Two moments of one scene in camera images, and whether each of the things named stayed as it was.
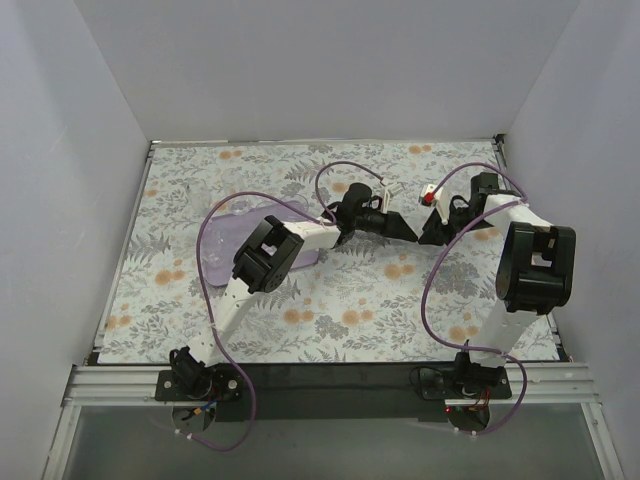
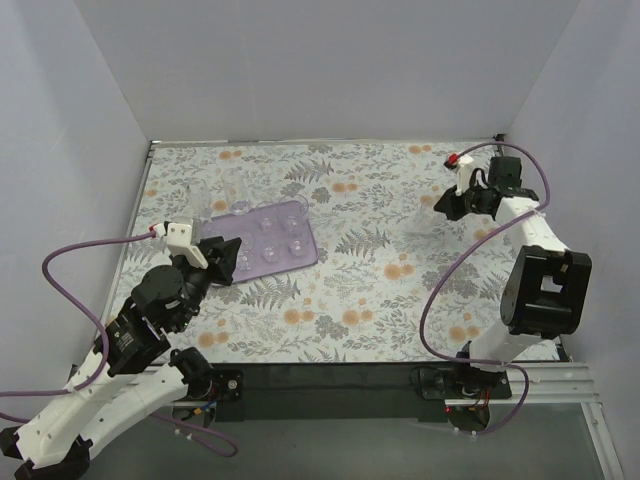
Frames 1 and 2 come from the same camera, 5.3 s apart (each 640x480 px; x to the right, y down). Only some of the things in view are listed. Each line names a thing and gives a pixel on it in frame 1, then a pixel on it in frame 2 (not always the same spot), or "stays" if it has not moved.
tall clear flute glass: (232, 181) stays
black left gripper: (387, 223) -> (213, 260)
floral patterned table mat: (368, 300) stays
